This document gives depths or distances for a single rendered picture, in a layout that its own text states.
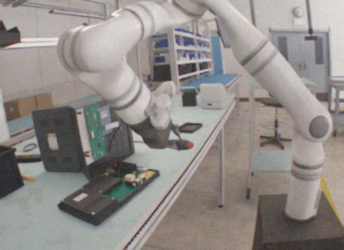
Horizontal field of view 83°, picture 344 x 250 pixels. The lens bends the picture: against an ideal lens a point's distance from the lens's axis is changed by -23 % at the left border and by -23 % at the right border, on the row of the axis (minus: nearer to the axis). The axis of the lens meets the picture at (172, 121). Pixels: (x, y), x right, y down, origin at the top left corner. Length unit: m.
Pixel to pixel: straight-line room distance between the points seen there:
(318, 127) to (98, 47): 0.48
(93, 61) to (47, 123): 0.46
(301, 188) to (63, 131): 0.68
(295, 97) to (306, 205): 0.30
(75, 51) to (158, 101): 0.18
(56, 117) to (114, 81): 0.39
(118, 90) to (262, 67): 0.30
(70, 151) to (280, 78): 0.60
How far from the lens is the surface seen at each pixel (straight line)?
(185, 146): 0.57
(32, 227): 0.56
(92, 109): 0.68
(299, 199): 0.68
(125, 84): 0.38
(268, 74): 0.53
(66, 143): 0.74
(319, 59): 7.36
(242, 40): 0.52
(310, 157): 0.63
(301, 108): 0.56
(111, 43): 0.33
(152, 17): 0.42
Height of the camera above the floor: 1.29
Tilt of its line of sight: 14 degrees down
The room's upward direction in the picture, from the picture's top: 5 degrees counter-clockwise
